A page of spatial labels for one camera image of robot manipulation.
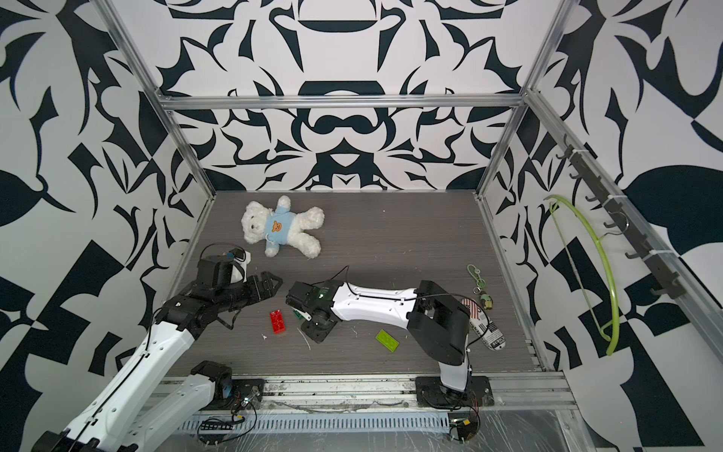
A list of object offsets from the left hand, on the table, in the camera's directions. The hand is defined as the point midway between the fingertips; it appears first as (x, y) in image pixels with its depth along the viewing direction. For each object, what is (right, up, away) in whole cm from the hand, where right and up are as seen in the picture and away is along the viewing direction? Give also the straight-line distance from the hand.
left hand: (270, 280), depth 79 cm
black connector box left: (-12, -36, -6) cm, 38 cm away
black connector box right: (+52, -36, -7) cm, 63 cm away
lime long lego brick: (+33, -18, +4) cm, 38 cm away
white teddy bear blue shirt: (-2, +14, +20) cm, 25 cm away
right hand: (+12, -13, +3) cm, 18 cm away
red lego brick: (0, -14, +6) cm, 15 cm away
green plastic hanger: (+77, -8, -18) cm, 79 cm away
